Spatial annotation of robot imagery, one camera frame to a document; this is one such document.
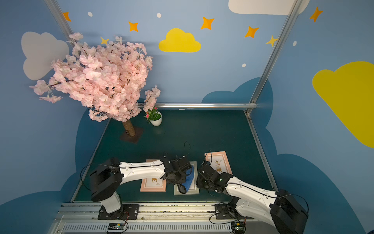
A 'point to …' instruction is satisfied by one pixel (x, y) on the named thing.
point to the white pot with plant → (154, 116)
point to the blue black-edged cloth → (189, 175)
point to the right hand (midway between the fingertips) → (197, 181)
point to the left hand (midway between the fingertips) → (184, 179)
